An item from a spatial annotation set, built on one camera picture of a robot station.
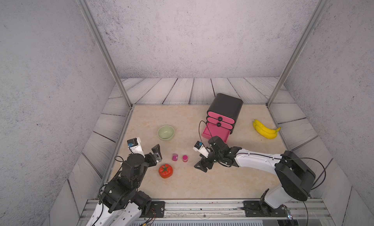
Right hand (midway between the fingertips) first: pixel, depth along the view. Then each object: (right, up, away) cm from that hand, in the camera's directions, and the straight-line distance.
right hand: (199, 160), depth 83 cm
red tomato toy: (-18, -5, -2) cm, 19 cm away
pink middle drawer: (+14, +20, +13) cm, 28 cm away
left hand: (-22, +10, -13) cm, 28 cm away
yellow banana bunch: (+47, +14, +15) cm, 51 cm away
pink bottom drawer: (+9, +15, +20) cm, 26 cm away
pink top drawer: (+14, +24, +10) cm, 30 cm away
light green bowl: (-22, +14, +17) cm, 31 cm away
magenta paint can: (-14, 0, +7) cm, 16 cm away
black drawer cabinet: (+17, +28, +11) cm, 34 cm away
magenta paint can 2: (-8, 0, +6) cm, 10 cm away
